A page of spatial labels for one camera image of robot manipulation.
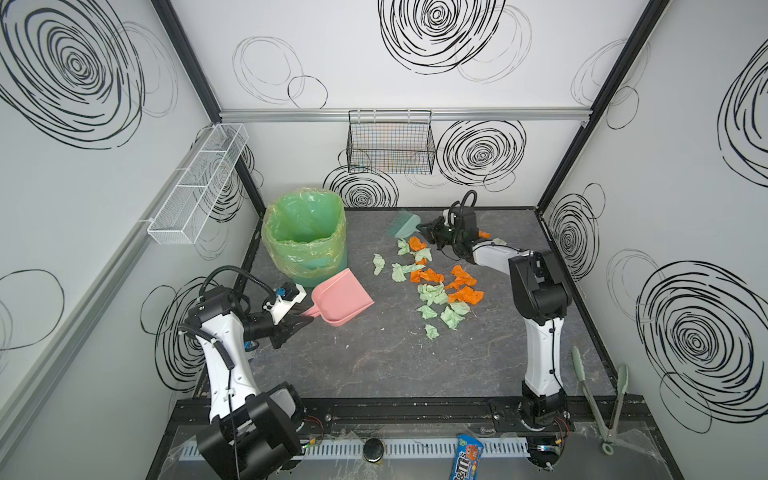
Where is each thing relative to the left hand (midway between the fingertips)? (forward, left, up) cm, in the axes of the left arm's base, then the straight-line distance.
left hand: (303, 314), depth 74 cm
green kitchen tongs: (-21, -74, -15) cm, 79 cm away
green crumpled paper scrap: (+34, -26, -16) cm, 46 cm away
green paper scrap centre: (+31, -32, -15) cm, 47 cm away
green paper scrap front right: (+9, -41, -16) cm, 45 cm away
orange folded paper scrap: (+23, -34, -16) cm, 44 cm away
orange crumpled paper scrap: (+34, -30, -14) cm, 48 cm away
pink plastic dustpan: (+5, -8, 0) cm, 9 cm away
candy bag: (-27, -40, -14) cm, 51 cm away
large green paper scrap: (+28, -17, -17) cm, 37 cm away
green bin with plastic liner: (+32, +8, -9) cm, 34 cm away
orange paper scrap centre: (+19, -45, -15) cm, 51 cm away
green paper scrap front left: (+3, -34, -16) cm, 37 cm away
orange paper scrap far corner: (+42, -56, -17) cm, 72 cm away
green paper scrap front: (+15, -35, -15) cm, 41 cm away
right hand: (+34, -29, -3) cm, 45 cm away
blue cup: (-11, +6, +10) cm, 16 cm away
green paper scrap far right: (+37, -61, -15) cm, 73 cm away
